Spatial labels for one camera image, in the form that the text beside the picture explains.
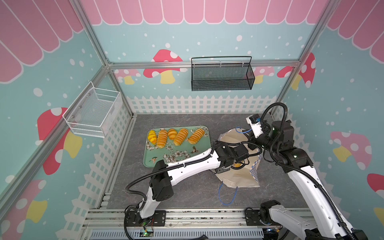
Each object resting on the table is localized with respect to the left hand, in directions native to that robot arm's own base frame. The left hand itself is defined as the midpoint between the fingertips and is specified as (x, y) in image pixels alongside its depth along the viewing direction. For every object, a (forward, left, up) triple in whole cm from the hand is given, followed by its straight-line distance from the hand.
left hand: (214, 161), depth 77 cm
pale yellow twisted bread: (+23, +11, -12) cm, 28 cm away
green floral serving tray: (+20, +28, -16) cm, 38 cm away
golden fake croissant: (-7, -8, +12) cm, 16 cm away
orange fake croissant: (+23, +34, -14) cm, 43 cm away
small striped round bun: (+27, +27, -12) cm, 40 cm away
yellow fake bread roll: (+24, +40, -13) cm, 49 cm away
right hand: (+9, -13, +16) cm, 22 cm away
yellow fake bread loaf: (+24, +21, -12) cm, 34 cm away
